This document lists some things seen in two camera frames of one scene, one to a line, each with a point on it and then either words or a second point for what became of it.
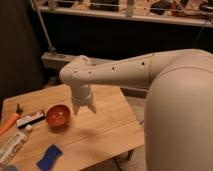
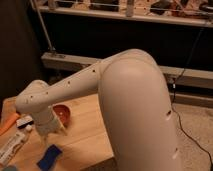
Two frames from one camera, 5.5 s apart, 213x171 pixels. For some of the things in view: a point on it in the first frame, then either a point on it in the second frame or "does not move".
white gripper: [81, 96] to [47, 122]
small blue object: [10, 168] does not move
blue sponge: [50, 157] does not move
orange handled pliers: [18, 113] does not move
